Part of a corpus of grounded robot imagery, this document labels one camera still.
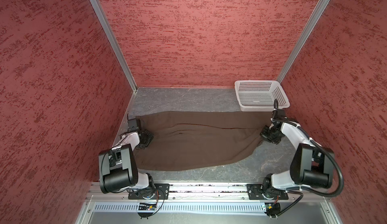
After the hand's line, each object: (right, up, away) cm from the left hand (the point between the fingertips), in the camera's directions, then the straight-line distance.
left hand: (152, 140), depth 92 cm
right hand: (+67, +2, -4) cm, 67 cm away
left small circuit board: (+3, -28, -20) cm, 34 cm away
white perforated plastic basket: (+79, +29, +26) cm, 88 cm away
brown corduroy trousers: (+20, -1, +1) cm, 20 cm away
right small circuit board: (+65, -28, -21) cm, 74 cm away
